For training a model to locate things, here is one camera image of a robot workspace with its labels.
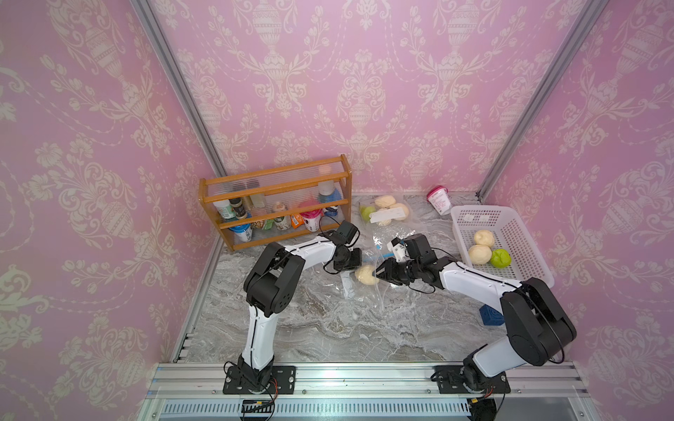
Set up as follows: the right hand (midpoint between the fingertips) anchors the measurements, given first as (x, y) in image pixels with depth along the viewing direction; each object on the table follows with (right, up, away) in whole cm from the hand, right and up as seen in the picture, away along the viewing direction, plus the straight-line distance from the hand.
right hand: (376, 274), depth 87 cm
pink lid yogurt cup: (+30, +28, +26) cm, 49 cm away
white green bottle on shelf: (-51, +22, +3) cm, 56 cm away
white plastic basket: (+54, +12, +16) cm, 58 cm away
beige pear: (+42, +12, +11) cm, 45 cm away
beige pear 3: (-4, 0, +3) cm, 5 cm away
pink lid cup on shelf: (-23, +18, +11) cm, 31 cm away
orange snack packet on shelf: (-30, +18, +20) cm, 40 cm away
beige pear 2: (+38, +6, +7) cm, 39 cm away
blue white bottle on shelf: (-17, +28, +14) cm, 36 cm away
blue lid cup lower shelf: (-49, +13, +11) cm, 52 cm away
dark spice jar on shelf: (-47, +22, +2) cm, 52 cm away
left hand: (-4, +1, +10) cm, 11 cm away
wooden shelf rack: (-35, +25, +13) cm, 46 cm away
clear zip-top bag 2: (+6, +20, +16) cm, 26 cm away
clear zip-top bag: (-5, -6, +5) cm, 9 cm away
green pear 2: (-2, +22, +22) cm, 30 cm away
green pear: (+46, +4, +7) cm, 46 cm away
